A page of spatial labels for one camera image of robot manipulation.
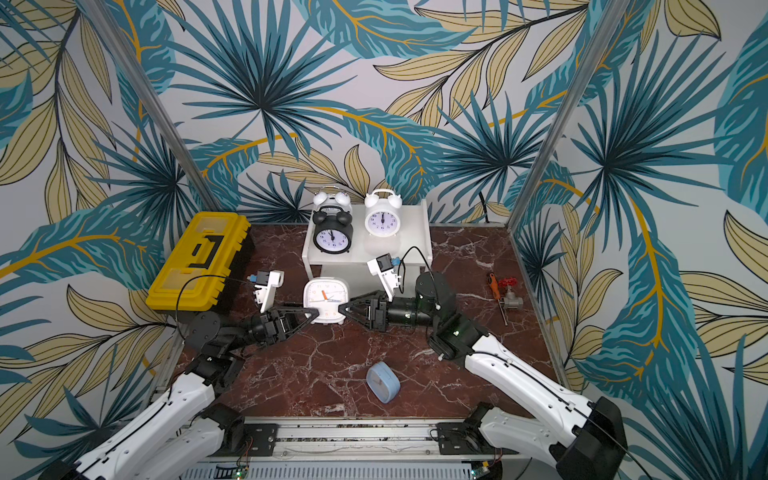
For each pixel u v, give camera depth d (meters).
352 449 0.73
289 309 0.58
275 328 0.57
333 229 0.64
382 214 0.68
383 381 0.75
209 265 0.86
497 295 0.99
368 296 0.61
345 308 0.59
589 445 0.38
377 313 0.55
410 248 0.53
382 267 0.58
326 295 0.60
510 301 0.96
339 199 0.67
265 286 0.59
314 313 0.59
